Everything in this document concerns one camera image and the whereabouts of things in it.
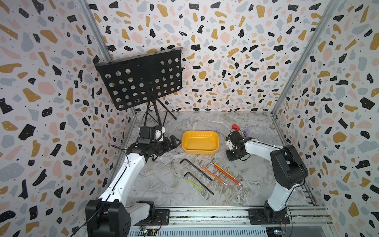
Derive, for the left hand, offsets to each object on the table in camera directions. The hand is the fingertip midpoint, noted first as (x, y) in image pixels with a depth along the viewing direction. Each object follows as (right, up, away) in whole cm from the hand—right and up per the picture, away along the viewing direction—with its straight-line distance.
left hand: (176, 143), depth 79 cm
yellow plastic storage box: (+13, -2, +24) cm, 28 cm away
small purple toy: (+48, +6, +28) cm, 55 cm away
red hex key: (+27, -19, +10) cm, 35 cm away
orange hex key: (+20, -20, +10) cm, 30 cm away
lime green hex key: (+10, -24, +6) cm, 27 cm away
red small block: (+40, +8, +30) cm, 51 cm away
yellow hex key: (+21, -13, +15) cm, 29 cm away
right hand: (+33, -11, +17) cm, 39 cm away
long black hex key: (+5, -13, +15) cm, 21 cm away
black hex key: (+12, -23, +6) cm, 27 cm away
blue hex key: (+34, -14, +13) cm, 39 cm away
